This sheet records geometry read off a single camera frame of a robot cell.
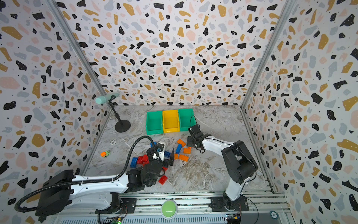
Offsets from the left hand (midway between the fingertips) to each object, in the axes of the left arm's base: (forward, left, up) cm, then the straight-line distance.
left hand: (169, 147), depth 75 cm
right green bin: (+38, -10, -21) cm, 45 cm away
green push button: (-26, 0, -17) cm, 31 cm away
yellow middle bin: (+30, +2, -18) cm, 35 cm away
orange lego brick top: (+16, -5, -19) cm, 25 cm away
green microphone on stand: (+29, +39, -18) cm, 52 cm away
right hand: (+13, -14, -16) cm, 25 cm away
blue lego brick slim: (+9, -4, -17) cm, 19 cm away
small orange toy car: (+5, +43, -16) cm, 46 cm away
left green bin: (+32, +16, -18) cm, 40 cm away
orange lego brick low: (+3, -7, -19) cm, 21 cm away
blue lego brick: (-1, +24, -17) cm, 30 cm away
